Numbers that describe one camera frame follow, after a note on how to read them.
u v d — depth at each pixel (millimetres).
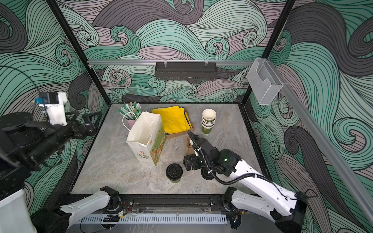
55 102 364
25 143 290
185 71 955
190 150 870
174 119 1035
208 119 870
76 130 392
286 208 380
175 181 762
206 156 503
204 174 817
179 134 997
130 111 929
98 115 462
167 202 745
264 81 784
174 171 727
